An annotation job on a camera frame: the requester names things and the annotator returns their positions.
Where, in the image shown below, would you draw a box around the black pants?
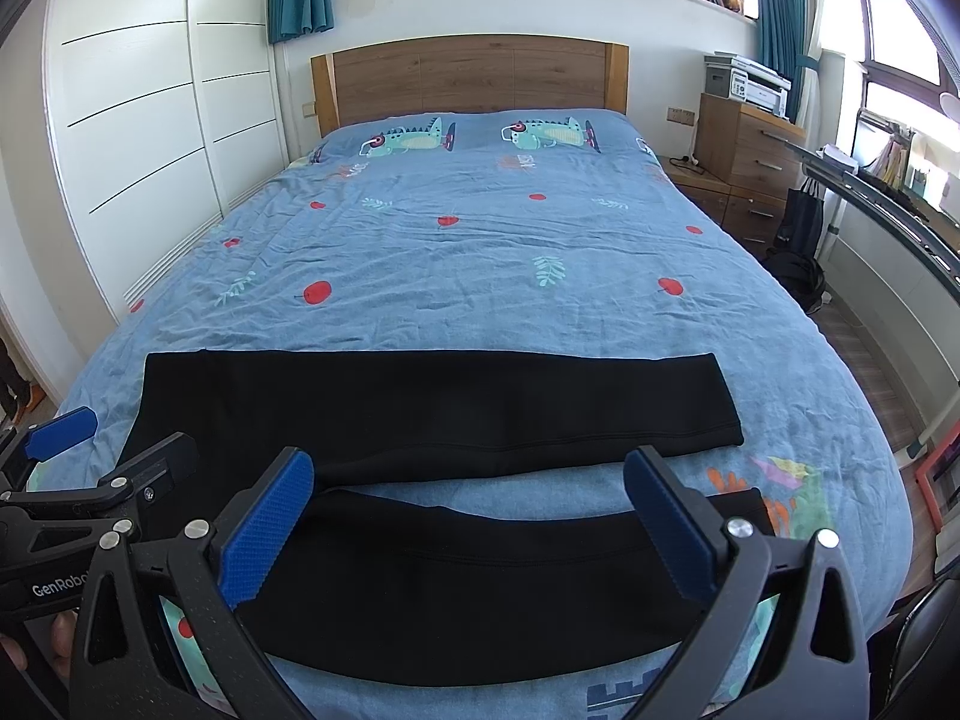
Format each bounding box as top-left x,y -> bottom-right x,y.
122,351 -> 743,688

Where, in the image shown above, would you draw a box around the person's left hand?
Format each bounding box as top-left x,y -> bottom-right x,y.
2,610 -> 78,689

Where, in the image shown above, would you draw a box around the white wardrobe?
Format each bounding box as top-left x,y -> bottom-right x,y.
43,0 -> 288,319

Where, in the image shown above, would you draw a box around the black backpack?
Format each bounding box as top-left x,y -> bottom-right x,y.
760,250 -> 827,316

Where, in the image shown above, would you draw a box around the dark hanging tote bag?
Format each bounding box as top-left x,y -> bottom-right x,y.
775,177 -> 823,257

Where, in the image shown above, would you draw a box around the curved grey desk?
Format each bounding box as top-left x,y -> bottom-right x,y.
781,138 -> 958,294

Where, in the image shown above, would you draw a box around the left dinosaur pillow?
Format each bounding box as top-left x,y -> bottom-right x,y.
309,114 -> 457,163

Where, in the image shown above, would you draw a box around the dinosaur pillow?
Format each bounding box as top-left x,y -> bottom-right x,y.
455,109 -> 641,154
309,114 -> 457,163

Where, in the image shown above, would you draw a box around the wooden nightstand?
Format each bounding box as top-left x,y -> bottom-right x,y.
659,156 -> 731,226

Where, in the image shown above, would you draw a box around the wooden drawer chest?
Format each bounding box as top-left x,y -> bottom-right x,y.
693,93 -> 805,259

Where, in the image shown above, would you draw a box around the wooden headboard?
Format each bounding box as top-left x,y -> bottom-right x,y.
311,34 -> 630,135

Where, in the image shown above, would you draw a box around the right dinosaur pillow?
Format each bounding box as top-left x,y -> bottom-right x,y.
455,109 -> 641,154

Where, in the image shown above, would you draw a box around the white printer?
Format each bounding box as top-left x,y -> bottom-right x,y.
704,52 -> 791,119

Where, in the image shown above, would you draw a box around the right teal curtain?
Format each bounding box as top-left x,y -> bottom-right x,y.
757,0 -> 818,124

